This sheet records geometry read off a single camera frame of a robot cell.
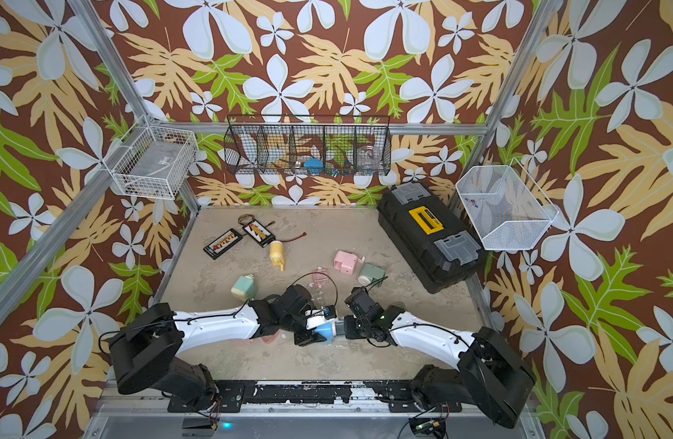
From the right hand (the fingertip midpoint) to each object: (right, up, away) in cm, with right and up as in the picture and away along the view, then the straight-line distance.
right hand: (344, 327), depth 85 cm
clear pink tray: (-9, +14, +11) cm, 20 cm away
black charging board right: (-34, +30, +25) cm, 52 cm away
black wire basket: (-13, +62, +13) cm, 65 cm away
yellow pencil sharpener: (-23, +22, +10) cm, 34 cm away
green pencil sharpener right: (+10, +15, +8) cm, 20 cm away
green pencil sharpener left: (-33, +12, +3) cm, 35 cm away
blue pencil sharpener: (-6, +2, -7) cm, 9 cm away
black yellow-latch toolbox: (+27, +28, +4) cm, 40 cm away
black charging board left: (-48, +26, +22) cm, 59 cm away
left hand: (-6, +2, -1) cm, 6 cm away
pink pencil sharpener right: (+1, +20, +11) cm, 23 cm away
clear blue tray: (-1, +2, -6) cm, 6 cm away
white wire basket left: (-62, +53, +1) cm, 82 cm away
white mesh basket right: (+51, +38, -1) cm, 64 cm away
